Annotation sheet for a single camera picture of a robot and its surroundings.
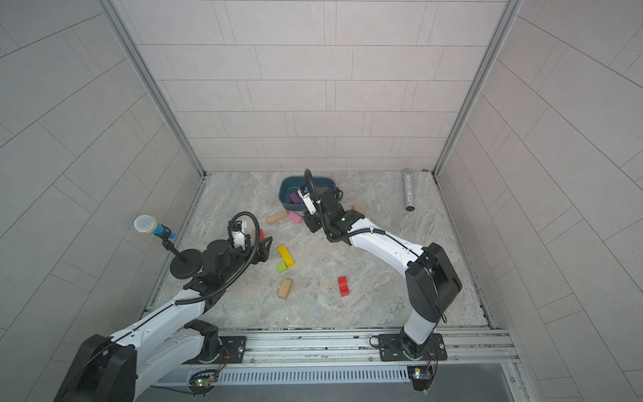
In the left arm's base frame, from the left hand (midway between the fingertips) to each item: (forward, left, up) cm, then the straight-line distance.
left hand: (266, 235), depth 84 cm
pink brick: (+14, -7, -10) cm, 19 cm away
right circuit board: (-38, -47, -10) cm, 61 cm away
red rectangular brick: (+5, +4, -9) cm, 11 cm away
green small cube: (-7, -5, -10) cm, 13 cm away
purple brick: (+23, -6, -8) cm, 25 cm away
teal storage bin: (+28, -4, -5) cm, 29 cm away
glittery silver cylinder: (+35, -57, -6) cm, 67 cm away
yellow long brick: (-3, -6, -9) cm, 12 cm away
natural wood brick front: (-14, -7, -10) cm, 18 cm away
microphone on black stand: (-6, +29, -9) cm, 31 cm away
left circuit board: (-39, +11, -8) cm, 42 cm away
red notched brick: (-13, -26, -10) cm, 31 cm away
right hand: (+7, -14, +5) cm, 17 cm away
